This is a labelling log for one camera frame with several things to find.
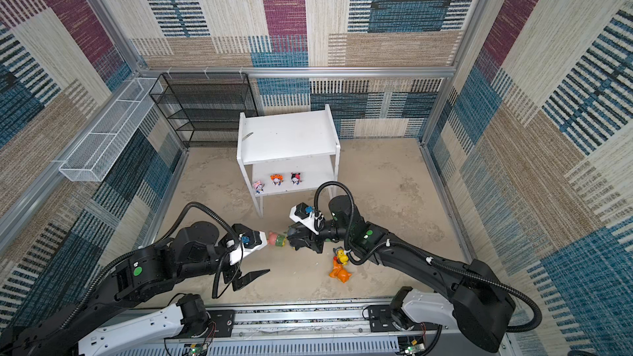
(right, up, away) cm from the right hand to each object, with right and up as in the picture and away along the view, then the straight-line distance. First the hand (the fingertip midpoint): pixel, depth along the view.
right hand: (293, 232), depth 73 cm
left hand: (-7, -1, -9) cm, 12 cm away
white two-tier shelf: (-2, +23, -2) cm, 24 cm away
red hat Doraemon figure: (0, +15, +11) cm, 19 cm away
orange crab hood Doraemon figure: (-7, +15, +10) cm, 19 cm away
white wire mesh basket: (-57, +21, -3) cm, 61 cm away
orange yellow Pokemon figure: (+14, -12, +9) cm, 20 cm away
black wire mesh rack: (-43, +45, +36) cm, 72 cm away
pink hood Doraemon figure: (-12, +13, +8) cm, 20 cm away
